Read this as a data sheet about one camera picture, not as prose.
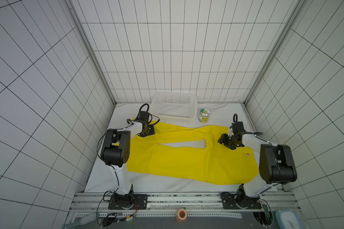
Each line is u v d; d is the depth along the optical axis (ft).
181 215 1.97
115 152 1.67
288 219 2.16
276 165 1.52
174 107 3.85
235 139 2.29
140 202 2.40
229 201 2.38
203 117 3.37
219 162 2.81
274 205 2.52
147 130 2.87
